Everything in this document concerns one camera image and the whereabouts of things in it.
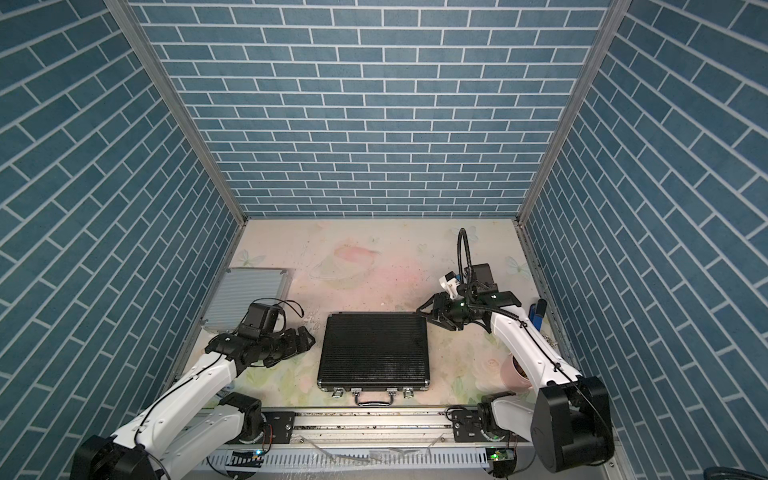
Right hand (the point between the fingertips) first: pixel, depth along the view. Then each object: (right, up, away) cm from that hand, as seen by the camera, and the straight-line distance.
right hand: (425, 315), depth 79 cm
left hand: (-32, -9, +4) cm, 34 cm away
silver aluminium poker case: (-58, +5, +15) cm, 60 cm away
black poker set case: (-14, -11, 0) cm, 17 cm away
